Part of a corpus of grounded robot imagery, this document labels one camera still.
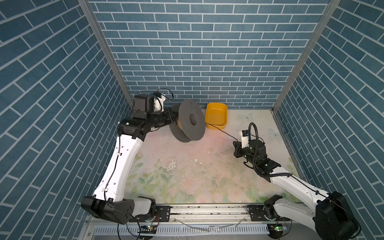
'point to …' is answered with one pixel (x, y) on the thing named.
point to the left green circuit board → (148, 229)
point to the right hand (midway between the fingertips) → (233, 140)
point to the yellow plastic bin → (216, 114)
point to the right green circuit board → (275, 230)
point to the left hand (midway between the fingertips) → (178, 113)
